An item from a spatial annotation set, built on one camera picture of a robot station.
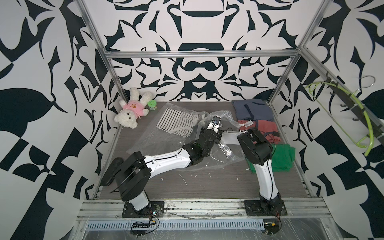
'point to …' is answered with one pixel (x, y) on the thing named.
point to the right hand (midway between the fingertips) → (191, 125)
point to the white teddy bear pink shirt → (134, 109)
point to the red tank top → (269, 128)
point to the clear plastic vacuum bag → (153, 140)
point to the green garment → (282, 159)
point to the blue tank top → (252, 109)
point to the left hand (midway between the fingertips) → (213, 121)
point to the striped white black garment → (179, 122)
